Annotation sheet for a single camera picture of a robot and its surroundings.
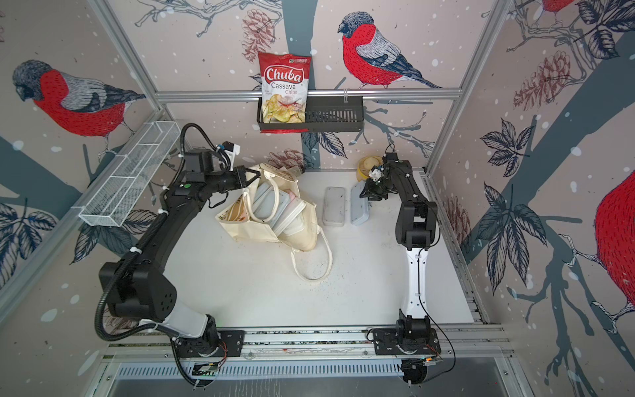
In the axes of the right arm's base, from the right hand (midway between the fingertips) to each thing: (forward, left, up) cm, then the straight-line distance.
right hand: (362, 194), depth 104 cm
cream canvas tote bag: (-19, +25, -3) cm, 32 cm away
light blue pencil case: (-6, +2, 0) cm, 6 cm away
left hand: (-11, +36, +26) cm, 45 cm away
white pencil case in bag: (-12, +30, +5) cm, 33 cm away
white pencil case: (-4, +12, -4) cm, 13 cm away
